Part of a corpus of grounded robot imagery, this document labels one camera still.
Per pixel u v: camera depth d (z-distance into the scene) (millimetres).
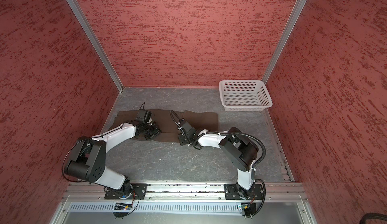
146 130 767
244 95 1175
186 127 721
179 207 708
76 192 757
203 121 997
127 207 710
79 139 457
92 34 880
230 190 743
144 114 742
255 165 507
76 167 442
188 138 701
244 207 715
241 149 493
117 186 610
